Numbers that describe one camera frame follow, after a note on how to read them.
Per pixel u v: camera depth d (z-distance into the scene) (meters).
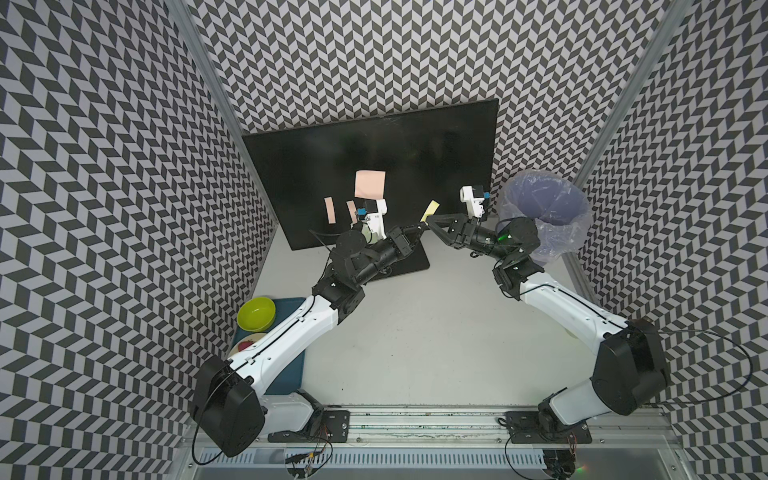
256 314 0.94
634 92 0.79
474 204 0.64
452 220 0.62
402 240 0.62
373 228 0.63
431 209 0.67
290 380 0.81
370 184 0.77
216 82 0.81
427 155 0.89
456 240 0.61
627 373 0.43
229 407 0.39
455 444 0.73
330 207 0.81
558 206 0.93
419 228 0.65
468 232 0.60
